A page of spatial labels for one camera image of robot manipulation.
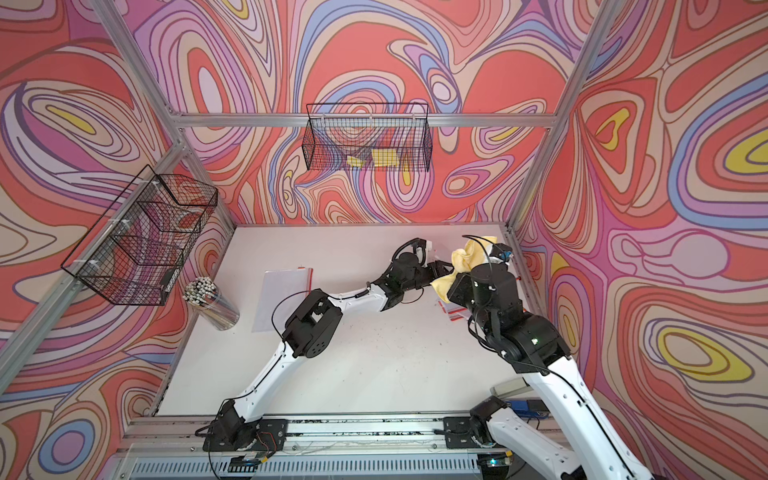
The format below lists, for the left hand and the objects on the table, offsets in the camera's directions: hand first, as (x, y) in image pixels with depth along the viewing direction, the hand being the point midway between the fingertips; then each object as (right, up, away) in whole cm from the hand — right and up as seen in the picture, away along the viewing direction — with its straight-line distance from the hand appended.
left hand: (460, 270), depth 90 cm
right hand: (-6, -2, -23) cm, 24 cm away
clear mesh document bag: (0, -14, +6) cm, 15 cm away
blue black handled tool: (+14, -34, -16) cm, 40 cm away
